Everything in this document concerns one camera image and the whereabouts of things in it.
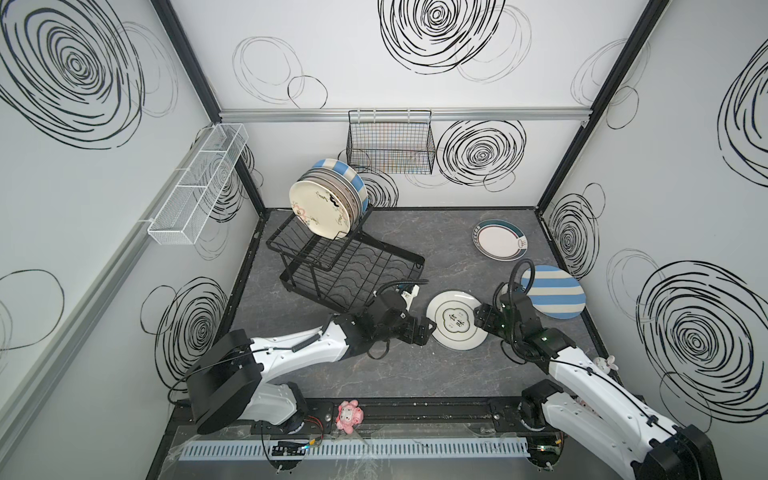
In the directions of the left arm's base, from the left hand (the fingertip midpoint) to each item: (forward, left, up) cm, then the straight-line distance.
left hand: (428, 323), depth 78 cm
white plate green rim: (+38, -30, -11) cm, 49 cm away
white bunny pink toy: (-8, -45, -4) cm, 45 cm away
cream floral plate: (+23, +30, +18) cm, 42 cm away
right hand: (+5, -15, -5) cm, 16 cm away
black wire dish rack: (+22, +26, -11) cm, 35 cm away
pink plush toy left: (-21, +19, -8) cm, 29 cm away
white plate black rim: (+9, -9, -12) cm, 17 cm away
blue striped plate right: (+15, -42, -8) cm, 45 cm away
